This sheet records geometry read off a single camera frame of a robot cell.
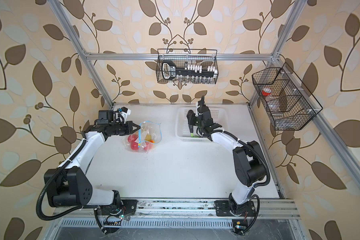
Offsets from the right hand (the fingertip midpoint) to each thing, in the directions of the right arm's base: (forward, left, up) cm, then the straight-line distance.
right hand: (190, 115), depth 90 cm
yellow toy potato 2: (-9, +27, -10) cm, 30 cm away
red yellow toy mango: (-15, +25, -9) cm, 31 cm away
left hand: (-9, +29, +2) cm, 30 cm away
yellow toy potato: (-4, +27, -16) cm, 32 cm away
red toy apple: (-12, +35, -13) cm, 39 cm away
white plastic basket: (0, +5, -19) cm, 20 cm away
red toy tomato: (-7, +37, -12) cm, 40 cm away
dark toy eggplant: (-1, +1, 0) cm, 1 cm away
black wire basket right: (-9, -49, +16) cm, 52 cm away
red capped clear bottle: (+3, -42, +15) cm, 45 cm away
